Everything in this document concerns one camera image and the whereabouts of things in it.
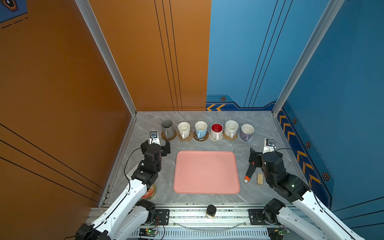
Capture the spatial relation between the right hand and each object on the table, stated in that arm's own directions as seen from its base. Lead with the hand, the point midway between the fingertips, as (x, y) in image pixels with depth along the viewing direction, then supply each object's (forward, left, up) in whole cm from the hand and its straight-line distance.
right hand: (258, 150), depth 74 cm
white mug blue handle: (+24, +29, -11) cm, 39 cm away
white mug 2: (+28, +7, -16) cm, 33 cm away
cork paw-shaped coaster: (+21, +38, -19) cm, 47 cm away
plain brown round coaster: (+18, +53, -12) cm, 57 cm away
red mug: (+25, +18, -15) cm, 34 cm away
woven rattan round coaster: (+21, +10, -18) cm, 29 cm away
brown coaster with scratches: (+21, +28, -19) cm, 39 cm away
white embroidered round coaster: (+19, +19, -18) cm, 32 cm away
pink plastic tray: (-3, +26, -20) cm, 33 cm away
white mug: (+23, +40, -11) cm, 47 cm away
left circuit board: (-32, +55, -22) cm, 67 cm away
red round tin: (-15, +56, -17) cm, 60 cm away
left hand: (+7, +52, +1) cm, 53 cm away
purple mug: (+26, -4, -18) cm, 31 cm away
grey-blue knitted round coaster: (+18, 0, -19) cm, 26 cm away
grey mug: (+23, +50, -9) cm, 56 cm away
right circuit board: (-32, -6, -22) cm, 40 cm away
